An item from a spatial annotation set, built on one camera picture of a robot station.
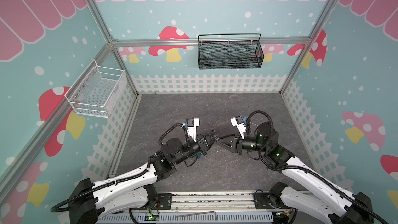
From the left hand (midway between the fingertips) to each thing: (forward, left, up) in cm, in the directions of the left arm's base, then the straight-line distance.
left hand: (219, 138), depth 63 cm
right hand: (-1, +1, -2) cm, 2 cm away
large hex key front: (-23, +9, -30) cm, 39 cm away
